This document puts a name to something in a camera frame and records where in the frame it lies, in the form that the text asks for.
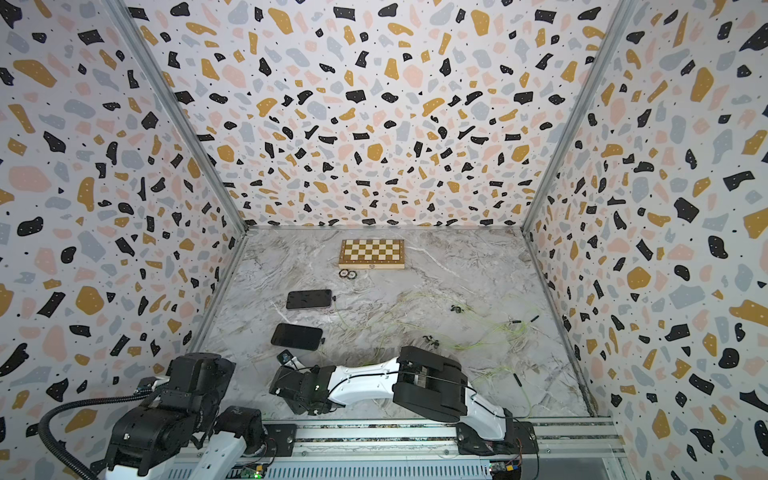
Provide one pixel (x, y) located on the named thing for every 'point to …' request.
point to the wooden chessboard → (371, 254)
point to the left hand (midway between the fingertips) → (230, 376)
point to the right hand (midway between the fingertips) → (297, 394)
